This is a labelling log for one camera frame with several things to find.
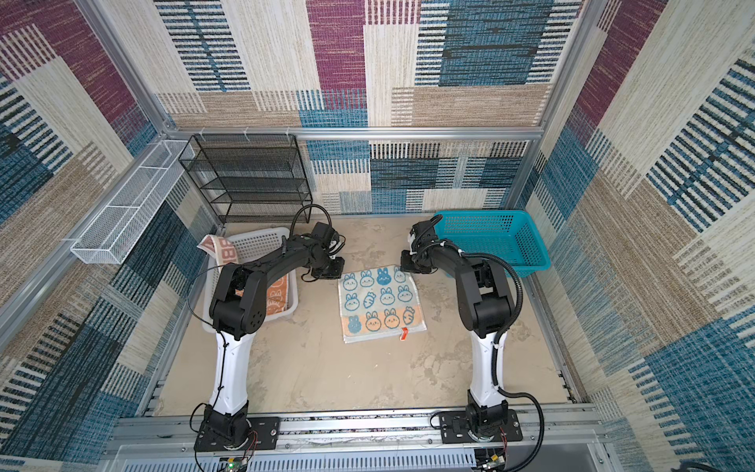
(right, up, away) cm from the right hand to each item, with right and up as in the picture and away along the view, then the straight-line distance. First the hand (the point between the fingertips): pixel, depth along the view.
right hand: (405, 267), depth 102 cm
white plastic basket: (-54, +8, +1) cm, 55 cm away
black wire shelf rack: (-56, +32, +7) cm, 65 cm away
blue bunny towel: (-9, -11, -6) cm, 15 cm away
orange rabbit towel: (-32, -1, -35) cm, 47 cm away
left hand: (-21, -1, -1) cm, 22 cm away
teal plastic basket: (+39, +12, +10) cm, 42 cm away
